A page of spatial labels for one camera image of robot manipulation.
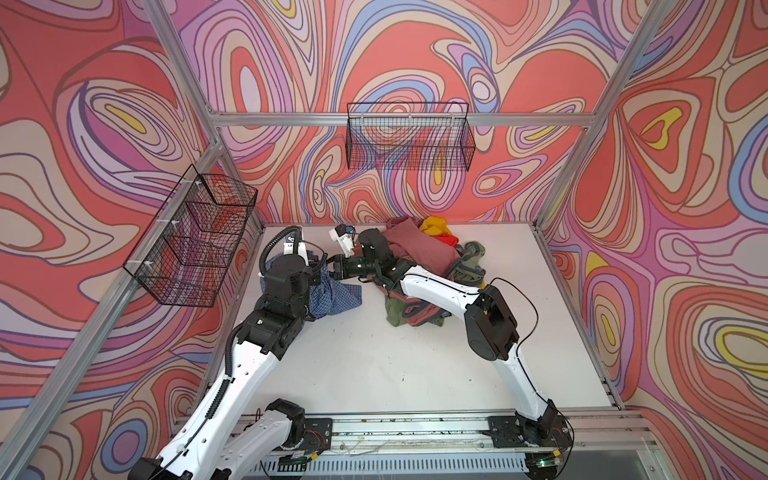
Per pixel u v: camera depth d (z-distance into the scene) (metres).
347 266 0.75
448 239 0.99
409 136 0.96
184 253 0.80
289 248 0.57
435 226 1.12
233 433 0.43
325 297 0.73
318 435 0.72
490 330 0.55
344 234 0.76
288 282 0.48
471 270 0.98
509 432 0.74
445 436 0.75
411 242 1.01
